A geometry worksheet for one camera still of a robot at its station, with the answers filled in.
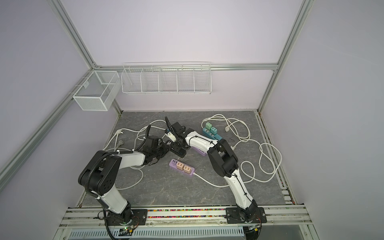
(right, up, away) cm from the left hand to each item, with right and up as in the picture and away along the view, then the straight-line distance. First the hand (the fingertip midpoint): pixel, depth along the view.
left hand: (171, 148), depth 96 cm
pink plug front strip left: (+7, -8, -11) cm, 15 cm away
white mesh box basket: (-48, +38, 0) cm, 61 cm away
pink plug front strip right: (+11, -10, -13) cm, 20 cm away
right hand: (+3, +2, +2) cm, 4 cm away
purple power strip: (+18, -2, -1) cm, 19 cm away
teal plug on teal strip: (+28, +12, +4) cm, 30 cm away
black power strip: (+5, +1, -9) cm, 10 cm away
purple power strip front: (+2, -8, -6) cm, 10 cm away
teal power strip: (+30, +7, +6) cm, 31 cm away
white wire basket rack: (-4, +47, +3) cm, 47 cm away
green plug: (+24, +15, +6) cm, 29 cm away
